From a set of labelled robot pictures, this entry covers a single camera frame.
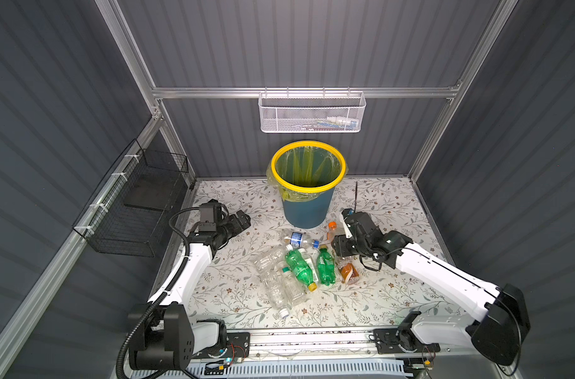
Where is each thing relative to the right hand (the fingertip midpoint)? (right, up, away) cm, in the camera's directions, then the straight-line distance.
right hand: (340, 243), depth 81 cm
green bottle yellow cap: (-15, -9, +9) cm, 20 cm away
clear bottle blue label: (-14, -1, +12) cm, 19 cm away
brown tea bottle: (+3, -11, +2) cm, 12 cm away
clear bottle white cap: (-22, -17, -2) cm, 28 cm away
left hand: (-36, +7, +5) cm, 37 cm away
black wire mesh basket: (-68, +13, -6) cm, 70 cm away
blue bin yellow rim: (-7, +9, +24) cm, 26 cm away
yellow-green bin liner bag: (-10, +30, +19) cm, 37 cm away
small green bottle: (-4, -12, +6) cm, 14 cm away
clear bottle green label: (-9, -7, +10) cm, 16 cm away
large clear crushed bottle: (-25, -9, +6) cm, 28 cm away
